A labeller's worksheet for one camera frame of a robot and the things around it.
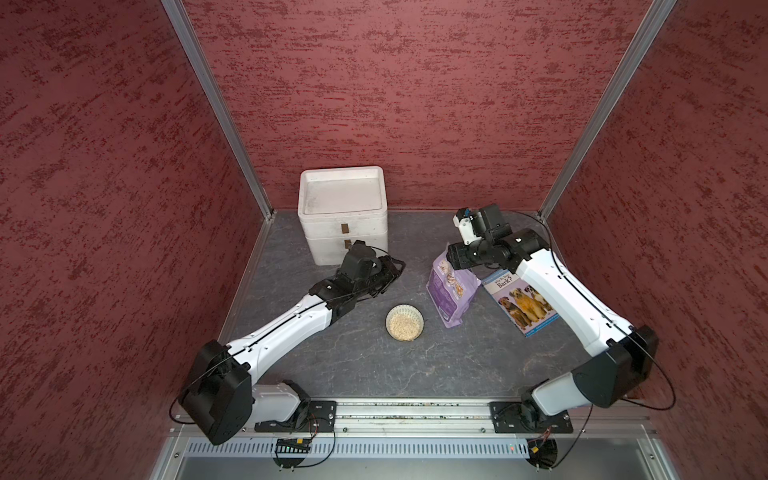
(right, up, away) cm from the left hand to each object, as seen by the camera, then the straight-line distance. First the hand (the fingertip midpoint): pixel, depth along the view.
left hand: (403, 273), depth 79 cm
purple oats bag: (+14, -5, +6) cm, 16 cm away
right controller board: (+33, -42, -9) cm, 55 cm away
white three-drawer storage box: (-19, +19, +11) cm, 29 cm away
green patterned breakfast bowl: (0, -15, +7) cm, 17 cm away
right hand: (+15, +4, +1) cm, 16 cm away
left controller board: (-28, -42, -6) cm, 51 cm away
